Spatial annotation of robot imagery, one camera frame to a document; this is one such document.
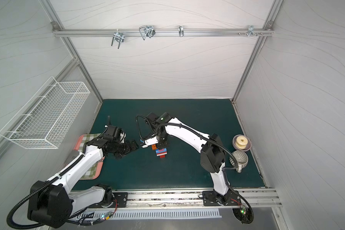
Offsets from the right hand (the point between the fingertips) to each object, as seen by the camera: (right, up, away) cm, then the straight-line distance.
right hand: (159, 142), depth 82 cm
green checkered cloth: (-52, 0, +14) cm, 54 cm away
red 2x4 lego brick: (+1, -8, +2) cm, 8 cm away
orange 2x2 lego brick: (-3, -2, -6) cm, 6 cm away
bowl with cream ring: (+51, -2, +7) cm, 52 cm away
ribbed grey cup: (+50, -11, +4) cm, 52 cm away
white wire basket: (-55, +14, -14) cm, 58 cm away
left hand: (-15, -5, 0) cm, 16 cm away
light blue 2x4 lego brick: (+1, -6, +1) cm, 6 cm away
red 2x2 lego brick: (+1, -10, +4) cm, 11 cm away
